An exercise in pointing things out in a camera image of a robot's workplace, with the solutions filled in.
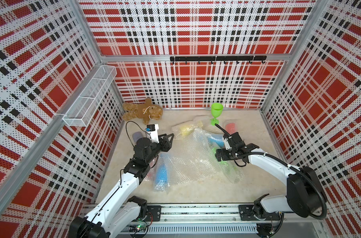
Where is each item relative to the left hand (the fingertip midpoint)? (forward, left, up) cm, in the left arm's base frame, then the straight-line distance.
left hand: (173, 135), depth 77 cm
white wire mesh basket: (+20, +59, -3) cm, 63 cm away
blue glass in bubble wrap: (-20, +6, -15) cm, 26 cm away
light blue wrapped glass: (+7, -26, -17) cm, 32 cm away
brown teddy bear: (+33, +24, -16) cm, 44 cm away
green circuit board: (-39, +16, -22) cm, 47 cm away
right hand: (-3, -30, -17) cm, 34 cm away
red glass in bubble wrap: (+18, -37, -16) cm, 44 cm away
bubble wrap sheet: (-4, -10, -22) cm, 25 cm away
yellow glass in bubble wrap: (+15, -6, -16) cm, 22 cm away
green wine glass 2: (-12, -31, -16) cm, 37 cm away
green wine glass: (+28, -28, -9) cm, 40 cm away
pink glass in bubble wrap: (-16, +13, -17) cm, 27 cm away
